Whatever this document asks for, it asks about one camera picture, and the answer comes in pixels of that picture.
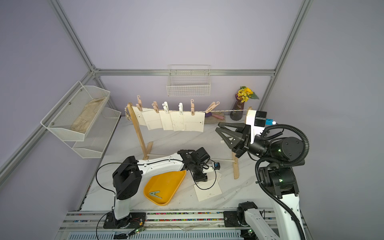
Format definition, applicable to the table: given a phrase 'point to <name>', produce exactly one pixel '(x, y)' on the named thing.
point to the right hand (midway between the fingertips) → (218, 129)
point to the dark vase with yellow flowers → (242, 96)
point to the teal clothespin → (153, 193)
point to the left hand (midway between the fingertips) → (203, 175)
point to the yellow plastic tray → (167, 184)
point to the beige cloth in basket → (83, 122)
